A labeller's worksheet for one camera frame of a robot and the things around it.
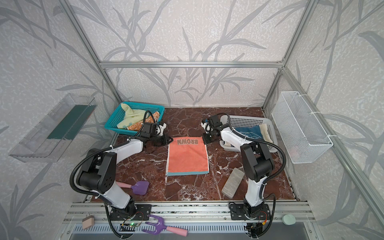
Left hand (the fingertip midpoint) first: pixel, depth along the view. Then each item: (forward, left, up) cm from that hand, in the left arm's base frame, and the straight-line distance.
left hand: (174, 134), depth 93 cm
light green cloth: (+19, +35, -5) cm, 40 cm away
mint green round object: (-43, -59, -6) cm, 74 cm away
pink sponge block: (-45, +36, -7) cm, 58 cm away
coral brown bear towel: (-10, -8, -9) cm, 16 cm away
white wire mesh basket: (-18, -59, +26) cm, 68 cm away
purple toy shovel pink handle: (-29, +16, -8) cm, 34 cm away
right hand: (+2, -19, -2) cm, 19 cm away
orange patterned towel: (+10, +27, -5) cm, 29 cm away
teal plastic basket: (+13, +45, -4) cm, 47 cm away
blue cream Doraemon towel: (+5, -56, -4) cm, 56 cm away
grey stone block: (-27, -35, -6) cm, 44 cm away
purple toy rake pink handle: (-47, +2, -8) cm, 48 cm away
